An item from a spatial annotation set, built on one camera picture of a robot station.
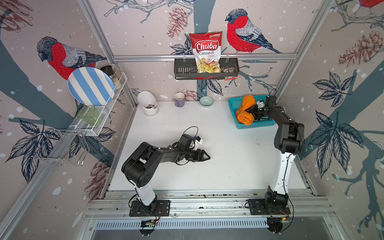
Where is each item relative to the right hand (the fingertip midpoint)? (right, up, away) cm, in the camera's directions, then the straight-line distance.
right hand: (244, 110), depth 107 cm
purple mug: (-49, +9, +7) cm, 50 cm away
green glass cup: (-87, -3, -37) cm, 94 cm away
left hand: (-28, -28, -19) cm, 44 cm away
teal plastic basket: (-5, +5, +7) cm, 10 cm away
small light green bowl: (-28, +8, +12) cm, 31 cm away
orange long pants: (-5, -5, -12) cm, 13 cm away
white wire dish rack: (-87, -8, -41) cm, 97 cm away
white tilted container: (-71, +6, 0) cm, 72 cm away
